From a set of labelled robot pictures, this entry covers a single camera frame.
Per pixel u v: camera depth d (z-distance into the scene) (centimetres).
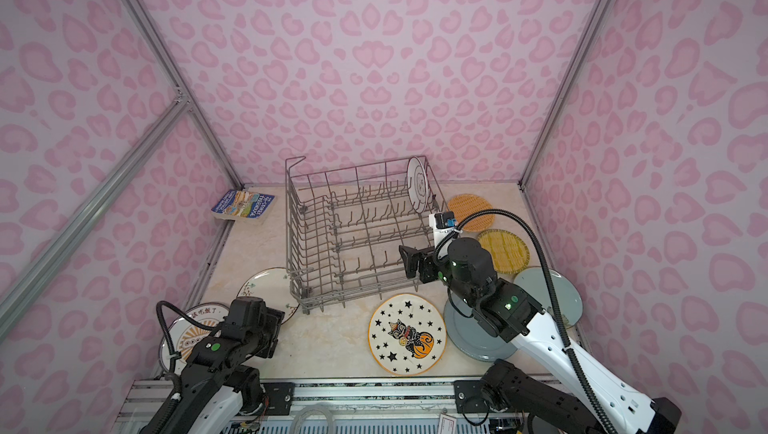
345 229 104
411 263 60
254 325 66
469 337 82
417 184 106
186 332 84
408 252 59
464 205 113
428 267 59
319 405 75
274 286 91
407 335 83
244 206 111
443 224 57
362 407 72
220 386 55
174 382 51
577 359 41
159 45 81
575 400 51
